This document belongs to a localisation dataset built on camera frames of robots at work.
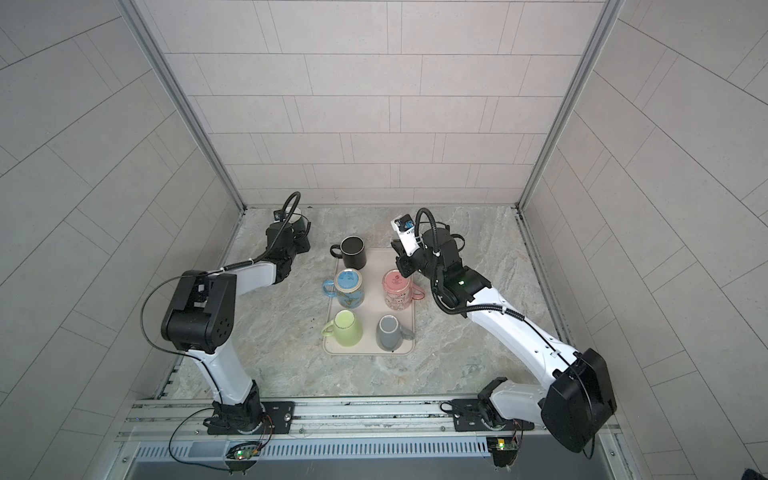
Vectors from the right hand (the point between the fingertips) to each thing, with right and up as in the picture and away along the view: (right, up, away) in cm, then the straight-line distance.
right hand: (393, 243), depth 75 cm
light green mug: (-12, -22, +2) cm, 25 cm away
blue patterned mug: (-13, -12, +8) cm, 19 cm away
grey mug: (-1, -23, +1) cm, 23 cm away
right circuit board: (+26, -47, -7) cm, 55 cm away
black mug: (-13, -3, +18) cm, 22 cm away
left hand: (-30, +5, +23) cm, 38 cm away
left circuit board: (-31, -45, -11) cm, 55 cm away
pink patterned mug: (+1, -14, +7) cm, 16 cm away
